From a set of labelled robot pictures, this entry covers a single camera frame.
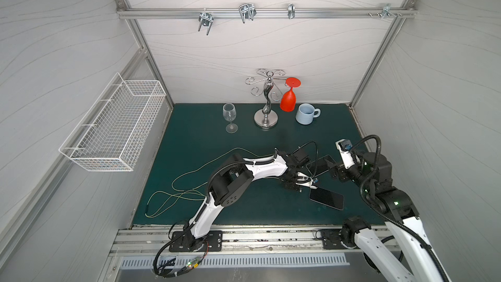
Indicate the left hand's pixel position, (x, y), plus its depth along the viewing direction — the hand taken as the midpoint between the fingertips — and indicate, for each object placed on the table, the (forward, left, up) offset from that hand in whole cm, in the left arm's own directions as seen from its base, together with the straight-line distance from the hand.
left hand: (294, 183), depth 88 cm
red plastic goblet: (+36, +2, +17) cm, 40 cm away
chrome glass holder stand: (+37, +11, +25) cm, 47 cm away
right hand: (+2, -14, +23) cm, 27 cm away
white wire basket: (+3, +70, +31) cm, 76 cm away
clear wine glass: (+32, +32, +14) cm, 47 cm away
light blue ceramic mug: (+39, -10, +6) cm, 40 cm away
